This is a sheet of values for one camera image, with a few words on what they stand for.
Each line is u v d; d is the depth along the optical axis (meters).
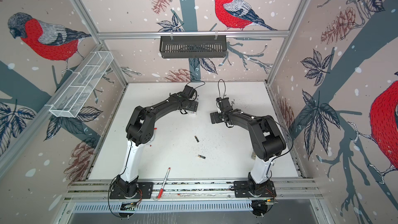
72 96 0.73
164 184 0.76
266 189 0.71
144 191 0.73
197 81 1.27
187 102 0.84
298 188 0.75
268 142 0.49
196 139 0.90
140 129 0.57
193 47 1.07
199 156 0.84
